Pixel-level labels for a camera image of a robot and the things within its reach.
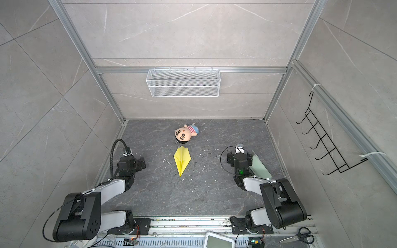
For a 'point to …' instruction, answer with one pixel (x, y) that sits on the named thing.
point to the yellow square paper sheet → (182, 158)
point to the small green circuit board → (256, 242)
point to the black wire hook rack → (332, 154)
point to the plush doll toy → (183, 135)
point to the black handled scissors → (303, 234)
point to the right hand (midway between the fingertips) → (239, 150)
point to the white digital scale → (213, 240)
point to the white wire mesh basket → (183, 83)
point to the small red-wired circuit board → (132, 241)
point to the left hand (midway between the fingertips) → (133, 156)
